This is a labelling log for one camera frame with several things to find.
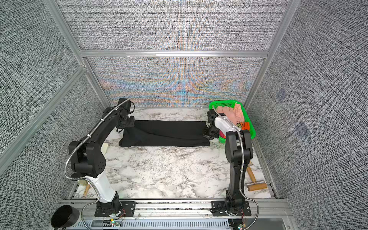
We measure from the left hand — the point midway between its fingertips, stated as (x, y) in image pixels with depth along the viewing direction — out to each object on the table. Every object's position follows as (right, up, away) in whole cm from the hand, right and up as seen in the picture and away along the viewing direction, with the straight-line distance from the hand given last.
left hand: (128, 122), depth 90 cm
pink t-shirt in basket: (+73, +6, +16) cm, 75 cm away
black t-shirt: (+22, -7, +11) cm, 26 cm away
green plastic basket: (+72, +15, +23) cm, 77 cm away
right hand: (+51, -8, +8) cm, 53 cm away
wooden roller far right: (+76, -35, -11) cm, 84 cm away
